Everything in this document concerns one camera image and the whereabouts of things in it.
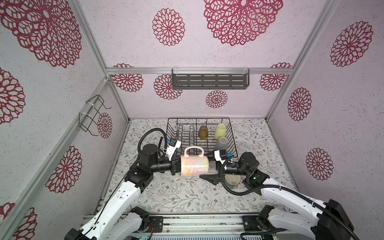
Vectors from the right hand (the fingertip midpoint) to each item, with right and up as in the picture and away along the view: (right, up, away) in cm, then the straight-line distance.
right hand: (201, 164), depth 63 cm
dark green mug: (+19, -14, +22) cm, 32 cm away
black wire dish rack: (+11, +13, +47) cm, 50 cm away
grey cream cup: (+15, +6, +29) cm, 33 cm away
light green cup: (+15, +15, +37) cm, 42 cm away
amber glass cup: (+4, +14, +41) cm, 43 cm away
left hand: (-5, -1, +4) cm, 6 cm away
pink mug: (-3, +1, -5) cm, 6 cm away
